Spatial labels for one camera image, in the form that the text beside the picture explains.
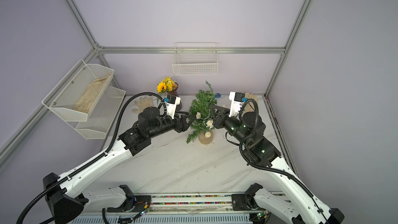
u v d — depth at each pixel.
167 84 0.93
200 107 0.75
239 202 0.73
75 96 0.77
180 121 0.58
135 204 0.73
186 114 0.75
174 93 0.99
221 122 0.52
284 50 0.93
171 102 0.58
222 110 0.54
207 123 0.64
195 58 0.96
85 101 0.77
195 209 0.73
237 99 0.52
